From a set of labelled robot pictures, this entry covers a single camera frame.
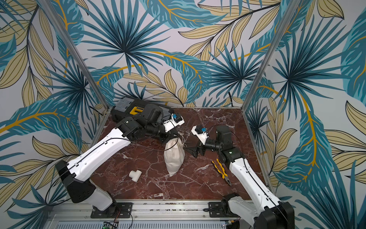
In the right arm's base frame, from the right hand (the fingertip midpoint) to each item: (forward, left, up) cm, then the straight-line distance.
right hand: (181, 145), depth 71 cm
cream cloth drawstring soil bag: (-4, +4, -6) cm, 8 cm away
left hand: (+3, +2, +5) cm, 6 cm away
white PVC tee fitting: (-7, +27, -21) cm, 35 cm away
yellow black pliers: (-8, -25, -23) cm, 35 cm away
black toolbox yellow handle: (+33, +36, -5) cm, 49 cm away
